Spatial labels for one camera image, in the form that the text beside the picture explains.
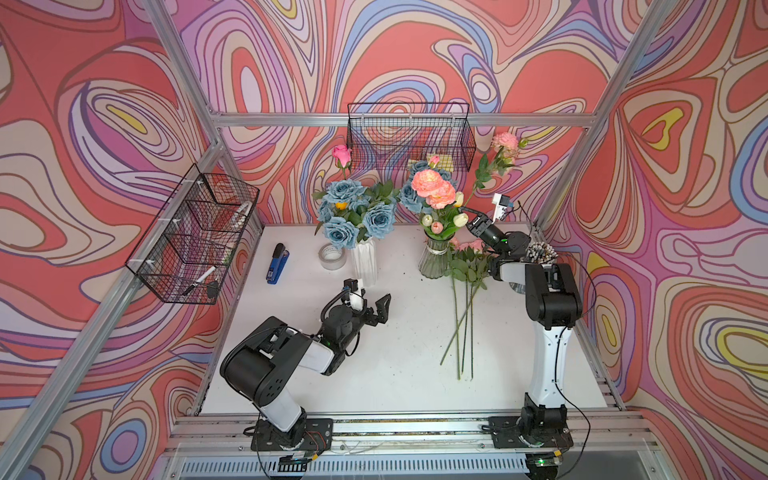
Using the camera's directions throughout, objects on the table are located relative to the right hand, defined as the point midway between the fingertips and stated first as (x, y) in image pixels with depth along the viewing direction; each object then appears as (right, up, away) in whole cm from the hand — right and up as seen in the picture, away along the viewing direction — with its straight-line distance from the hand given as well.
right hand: (456, 214), depth 89 cm
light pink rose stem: (+4, -19, +13) cm, 23 cm away
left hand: (-23, -25, -2) cm, 34 cm away
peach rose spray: (+7, -22, +10) cm, 26 cm away
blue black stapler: (-61, -15, +18) cm, 65 cm away
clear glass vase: (-5, -15, +10) cm, 19 cm away
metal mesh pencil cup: (+25, -12, -1) cm, 28 cm away
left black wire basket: (-73, -14, -16) cm, 76 cm away
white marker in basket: (-68, -19, -16) cm, 72 cm away
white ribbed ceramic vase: (-28, -15, +2) cm, 32 cm away
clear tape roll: (-41, -14, +19) cm, 47 cm away
